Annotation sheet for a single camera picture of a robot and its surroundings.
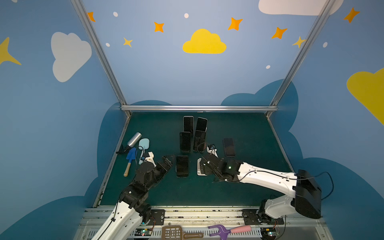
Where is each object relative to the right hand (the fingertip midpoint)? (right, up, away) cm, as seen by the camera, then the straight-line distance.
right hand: (208, 162), depth 81 cm
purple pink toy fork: (+7, -31, -10) cm, 34 cm away
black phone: (-12, +22, +24) cm, 34 cm away
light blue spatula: (-43, +7, +21) cm, 48 cm away
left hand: (-18, +2, -6) cm, 19 cm away
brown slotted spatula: (-17, -32, -10) cm, 37 cm away
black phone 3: (-14, +11, +24) cm, 30 cm away
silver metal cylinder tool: (-54, +5, +18) cm, 57 cm away
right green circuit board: (+29, -33, -10) cm, 44 cm away
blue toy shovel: (-49, +1, +14) cm, 51 cm away
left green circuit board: (-32, -31, -11) cm, 46 cm away
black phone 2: (-3, +22, +20) cm, 29 cm away
